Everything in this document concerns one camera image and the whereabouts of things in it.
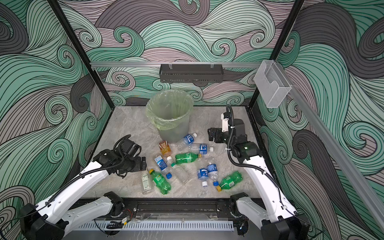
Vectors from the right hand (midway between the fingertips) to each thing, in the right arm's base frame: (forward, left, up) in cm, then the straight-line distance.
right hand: (216, 130), depth 75 cm
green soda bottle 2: (-21, +30, -19) cm, 41 cm away
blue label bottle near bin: (+6, +15, -19) cm, 25 cm away
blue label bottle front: (-17, +7, -19) cm, 26 cm away
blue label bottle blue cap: (-12, +29, -19) cm, 37 cm away
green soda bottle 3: (-20, -7, -19) cm, 29 cm away
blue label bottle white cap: (-1, +6, -19) cm, 20 cm away
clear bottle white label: (-22, +36, -18) cm, 46 cm away
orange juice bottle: (0, +30, -19) cm, 35 cm away
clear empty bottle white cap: (-13, +21, -24) cm, 34 cm away
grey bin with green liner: (+25, +28, -12) cm, 40 cm away
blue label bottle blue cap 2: (-14, +1, -20) cm, 24 cm away
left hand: (-14, +40, -12) cm, 44 cm away
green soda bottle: (-6, +16, -20) cm, 27 cm away
